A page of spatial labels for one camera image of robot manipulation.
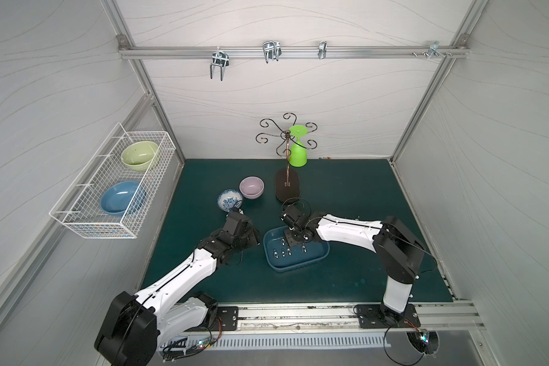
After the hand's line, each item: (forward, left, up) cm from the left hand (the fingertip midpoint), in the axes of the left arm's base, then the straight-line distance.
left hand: (256, 234), depth 83 cm
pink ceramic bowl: (+27, +5, -6) cm, 29 cm away
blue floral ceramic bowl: (+22, +15, -8) cm, 28 cm away
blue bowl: (0, +38, +23) cm, 44 cm away
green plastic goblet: (+31, -16, +13) cm, 37 cm away
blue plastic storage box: (-5, -9, -8) cm, 13 cm away
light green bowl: (+15, +39, +25) cm, 49 cm away
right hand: (+4, -13, -6) cm, 15 cm away
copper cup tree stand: (+31, -12, -7) cm, 34 cm away
